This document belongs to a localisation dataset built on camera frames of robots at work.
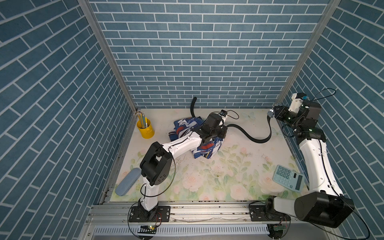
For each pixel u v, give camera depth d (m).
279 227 0.71
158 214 0.73
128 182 0.81
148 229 0.72
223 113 0.75
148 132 0.97
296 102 0.64
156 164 0.49
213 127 0.68
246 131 0.90
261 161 0.94
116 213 0.75
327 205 0.43
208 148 0.91
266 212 0.69
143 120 0.97
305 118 0.54
